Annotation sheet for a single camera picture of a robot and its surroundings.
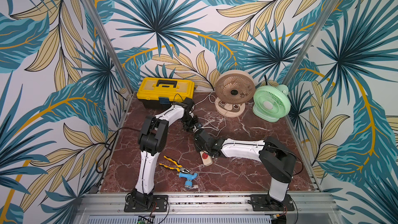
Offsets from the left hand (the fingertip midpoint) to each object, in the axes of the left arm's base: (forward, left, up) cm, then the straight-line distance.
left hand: (198, 130), depth 97 cm
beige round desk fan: (+15, -20, +21) cm, 32 cm away
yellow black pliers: (-23, +9, -1) cm, 25 cm away
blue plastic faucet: (-28, +4, -1) cm, 28 cm away
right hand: (-8, 0, +3) cm, 8 cm away
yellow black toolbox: (+18, +24, +14) cm, 33 cm away
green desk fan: (+7, -40, +20) cm, 45 cm away
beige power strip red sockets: (-18, -5, +1) cm, 19 cm away
